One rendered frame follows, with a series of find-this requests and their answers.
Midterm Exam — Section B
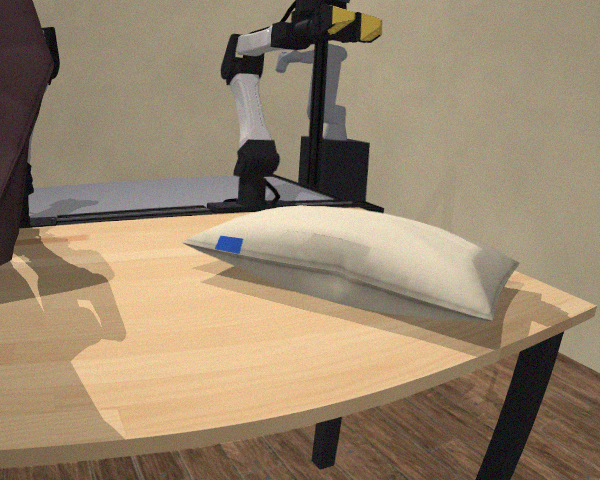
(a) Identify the cream pillow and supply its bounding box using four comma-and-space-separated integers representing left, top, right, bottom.
182, 206, 520, 322

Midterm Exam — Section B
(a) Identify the maroon pillowcase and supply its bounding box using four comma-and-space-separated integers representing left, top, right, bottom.
0, 0, 54, 265

